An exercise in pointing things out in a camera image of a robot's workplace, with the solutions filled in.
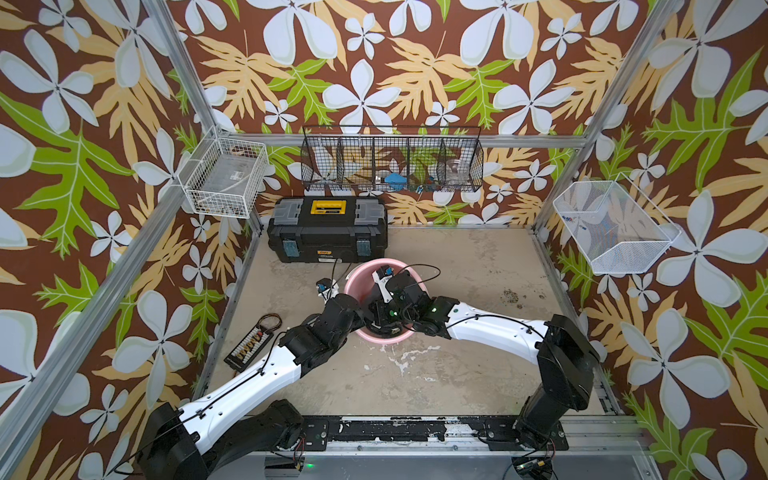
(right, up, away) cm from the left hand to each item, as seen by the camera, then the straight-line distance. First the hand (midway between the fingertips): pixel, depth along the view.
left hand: (363, 303), depth 79 cm
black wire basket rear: (+7, +46, +18) cm, 49 cm away
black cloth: (+7, -6, -4) cm, 10 cm away
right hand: (+1, -1, +3) cm, 3 cm away
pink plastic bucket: (-1, +4, +9) cm, 10 cm away
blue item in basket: (+10, +37, +16) cm, 42 cm away
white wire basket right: (+72, +21, +5) cm, 75 cm away
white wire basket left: (-42, +36, +7) cm, 56 cm away
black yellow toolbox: (-13, +22, +17) cm, 30 cm away
